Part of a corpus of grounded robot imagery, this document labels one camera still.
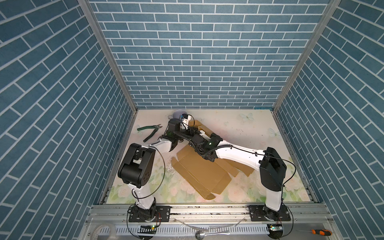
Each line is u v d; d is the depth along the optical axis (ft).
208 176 2.85
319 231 2.23
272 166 1.65
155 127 3.55
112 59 2.93
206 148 2.03
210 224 2.34
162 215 2.40
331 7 2.32
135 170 1.58
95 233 2.18
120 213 2.47
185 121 2.77
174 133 2.27
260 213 2.39
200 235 2.19
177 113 3.87
